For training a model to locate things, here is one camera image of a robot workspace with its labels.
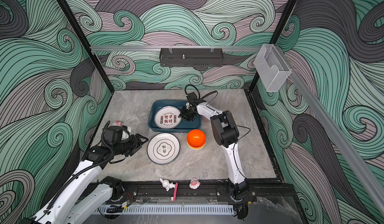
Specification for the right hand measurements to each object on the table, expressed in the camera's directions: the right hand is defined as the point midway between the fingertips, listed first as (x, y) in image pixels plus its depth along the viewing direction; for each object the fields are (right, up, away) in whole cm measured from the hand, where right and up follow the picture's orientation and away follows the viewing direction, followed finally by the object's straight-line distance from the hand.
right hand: (179, 116), depth 100 cm
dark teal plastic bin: (+4, -6, -6) cm, 9 cm away
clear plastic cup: (-23, -7, -7) cm, 25 cm away
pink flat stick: (0, -33, -30) cm, 45 cm away
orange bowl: (+11, -12, -14) cm, 21 cm away
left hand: (-16, -11, -24) cm, 31 cm away
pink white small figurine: (+9, -32, -26) cm, 42 cm away
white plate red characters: (-9, -1, +3) cm, 10 cm away
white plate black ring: (-9, -18, -12) cm, 24 cm away
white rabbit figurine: (-5, -32, -26) cm, 42 cm away
